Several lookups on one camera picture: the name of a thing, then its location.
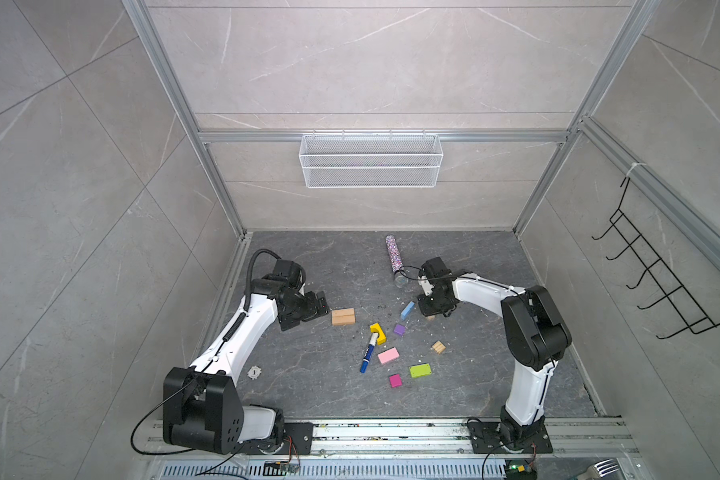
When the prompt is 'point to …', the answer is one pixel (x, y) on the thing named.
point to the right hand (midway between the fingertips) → (426, 306)
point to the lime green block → (420, 370)
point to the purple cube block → (399, 329)
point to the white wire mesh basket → (370, 161)
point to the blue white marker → (368, 353)
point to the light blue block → (410, 306)
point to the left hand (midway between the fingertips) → (315, 307)
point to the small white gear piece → (254, 372)
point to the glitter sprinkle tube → (396, 260)
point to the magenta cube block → (395, 381)
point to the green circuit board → (520, 469)
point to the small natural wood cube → (438, 347)
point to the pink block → (388, 355)
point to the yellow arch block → (381, 338)
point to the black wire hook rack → (658, 272)
